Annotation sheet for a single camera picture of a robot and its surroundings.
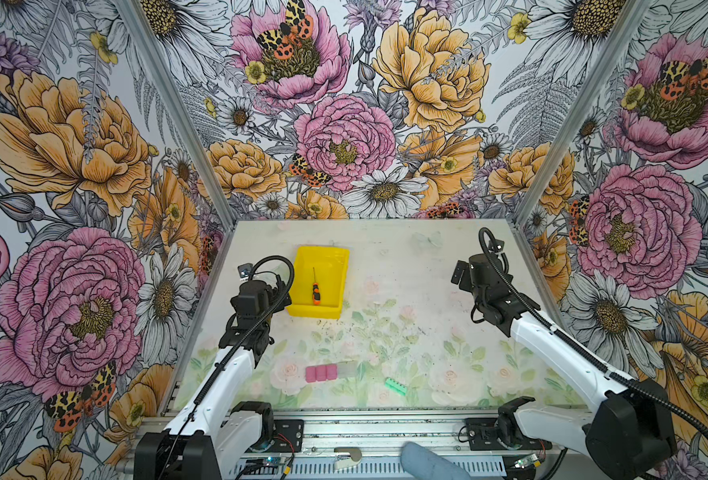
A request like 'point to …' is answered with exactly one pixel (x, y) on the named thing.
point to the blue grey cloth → (422, 464)
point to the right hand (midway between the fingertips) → (474, 277)
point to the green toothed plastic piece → (396, 386)
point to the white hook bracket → (347, 457)
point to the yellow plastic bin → (330, 269)
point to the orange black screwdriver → (316, 291)
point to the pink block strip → (318, 373)
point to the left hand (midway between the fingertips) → (266, 296)
